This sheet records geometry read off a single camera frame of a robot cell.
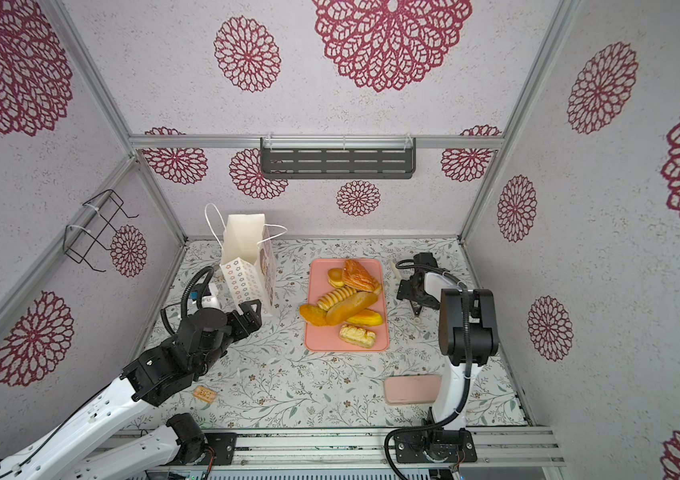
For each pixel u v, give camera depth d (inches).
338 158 37.0
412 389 32.7
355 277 38.6
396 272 41.0
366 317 37.3
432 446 26.1
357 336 34.6
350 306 36.3
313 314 36.4
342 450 29.8
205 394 32.0
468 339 18.9
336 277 40.3
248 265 31.2
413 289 35.2
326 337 36.2
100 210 31.0
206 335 19.7
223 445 29.3
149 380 18.4
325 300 38.2
